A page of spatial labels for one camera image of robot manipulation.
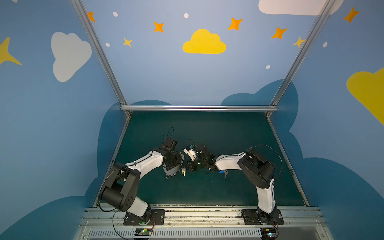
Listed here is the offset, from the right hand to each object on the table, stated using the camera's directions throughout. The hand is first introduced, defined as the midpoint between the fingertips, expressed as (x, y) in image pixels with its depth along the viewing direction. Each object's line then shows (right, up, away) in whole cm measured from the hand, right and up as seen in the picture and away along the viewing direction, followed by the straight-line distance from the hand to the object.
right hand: (184, 164), depth 91 cm
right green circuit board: (+42, -29, -19) cm, 55 cm away
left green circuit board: (-19, -28, -20) cm, 39 cm away
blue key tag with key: (+24, -4, 0) cm, 25 cm away
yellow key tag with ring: (-1, -4, -1) cm, 4 cm away
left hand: (0, +2, -1) cm, 2 cm away
